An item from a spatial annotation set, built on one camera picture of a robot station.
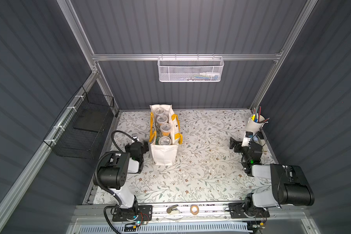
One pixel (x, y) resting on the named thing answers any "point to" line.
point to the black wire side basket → (78, 131)
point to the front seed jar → (165, 141)
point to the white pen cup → (254, 123)
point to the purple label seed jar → (159, 110)
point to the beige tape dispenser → (172, 209)
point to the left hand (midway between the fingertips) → (138, 142)
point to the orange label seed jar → (162, 118)
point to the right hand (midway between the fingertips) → (241, 138)
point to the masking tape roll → (194, 209)
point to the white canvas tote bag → (165, 154)
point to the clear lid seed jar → (165, 129)
